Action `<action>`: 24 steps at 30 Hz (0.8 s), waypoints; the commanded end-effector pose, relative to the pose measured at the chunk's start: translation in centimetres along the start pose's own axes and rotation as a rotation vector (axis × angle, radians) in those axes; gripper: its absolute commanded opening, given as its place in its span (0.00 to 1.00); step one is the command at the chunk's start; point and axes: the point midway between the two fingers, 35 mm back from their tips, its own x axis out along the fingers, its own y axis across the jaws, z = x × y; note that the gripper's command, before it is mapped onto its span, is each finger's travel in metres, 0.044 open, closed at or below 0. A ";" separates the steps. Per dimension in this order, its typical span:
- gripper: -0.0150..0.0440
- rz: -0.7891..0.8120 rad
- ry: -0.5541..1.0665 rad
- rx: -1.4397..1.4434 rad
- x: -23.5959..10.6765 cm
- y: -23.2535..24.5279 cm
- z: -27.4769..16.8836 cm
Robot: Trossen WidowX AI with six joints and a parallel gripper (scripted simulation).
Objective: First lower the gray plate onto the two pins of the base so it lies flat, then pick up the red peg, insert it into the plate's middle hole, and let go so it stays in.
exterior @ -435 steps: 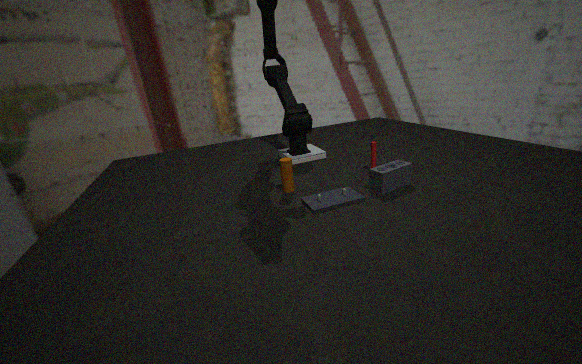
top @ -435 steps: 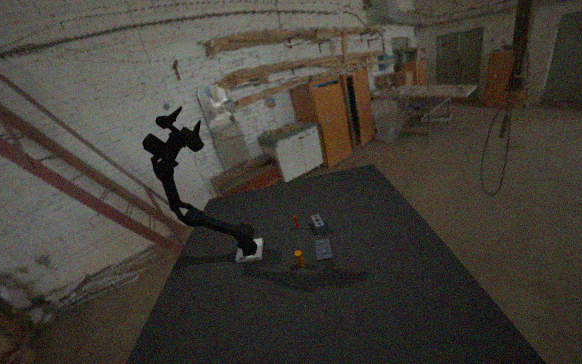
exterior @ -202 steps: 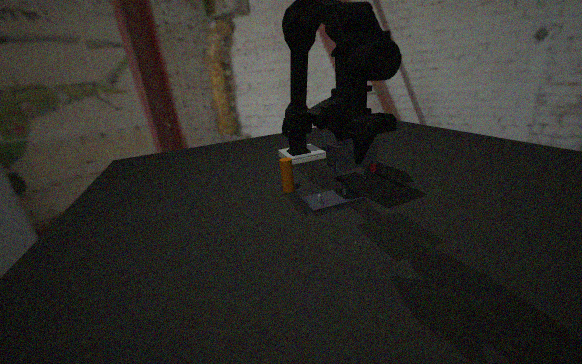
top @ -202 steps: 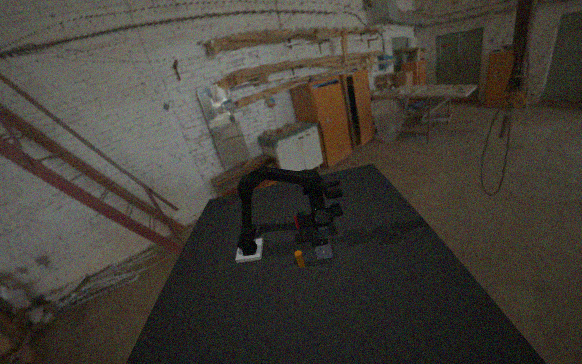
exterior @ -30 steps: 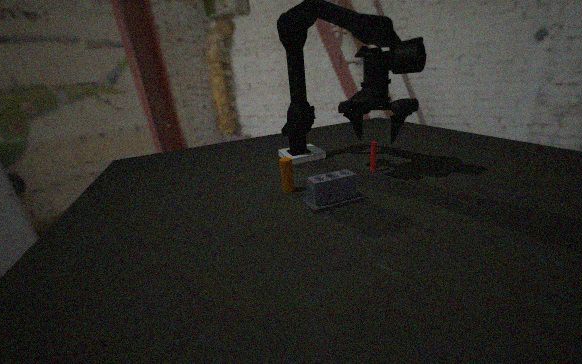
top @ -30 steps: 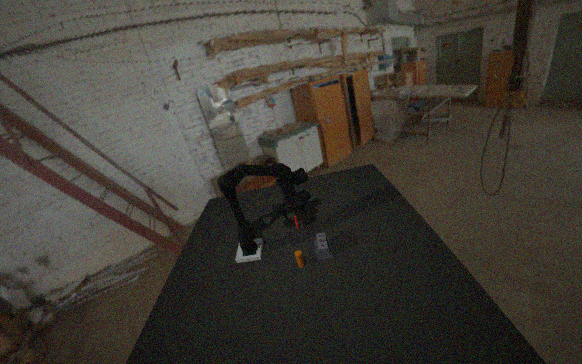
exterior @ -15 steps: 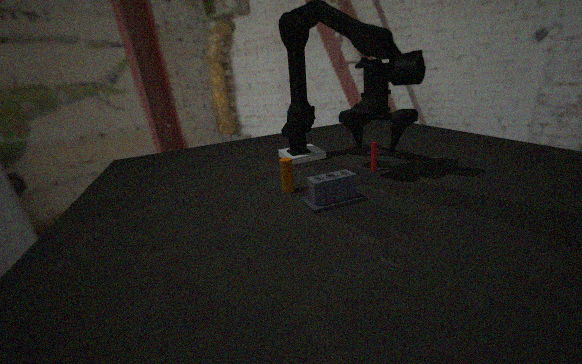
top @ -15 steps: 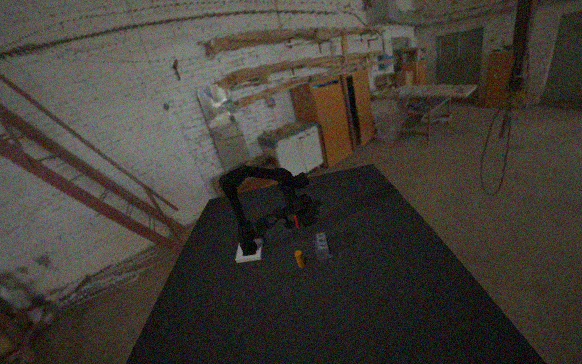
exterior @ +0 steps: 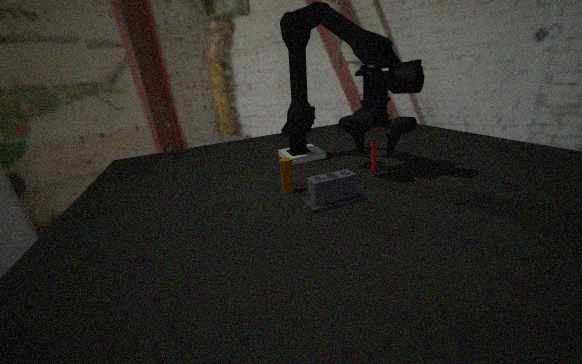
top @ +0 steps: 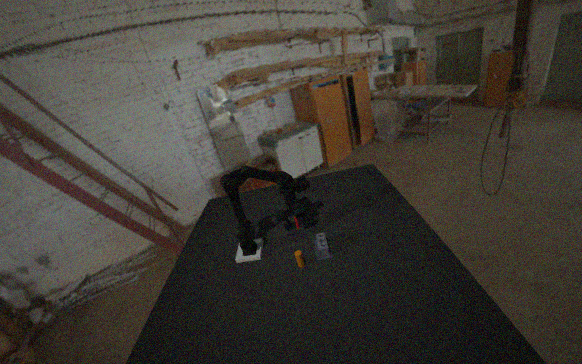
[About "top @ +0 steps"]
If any orange cylinder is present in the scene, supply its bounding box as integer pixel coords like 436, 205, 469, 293
295, 250, 305, 268

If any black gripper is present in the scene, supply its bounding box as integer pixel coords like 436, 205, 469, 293
274, 196, 312, 226

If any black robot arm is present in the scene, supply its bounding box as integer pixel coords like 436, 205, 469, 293
220, 165, 310, 256

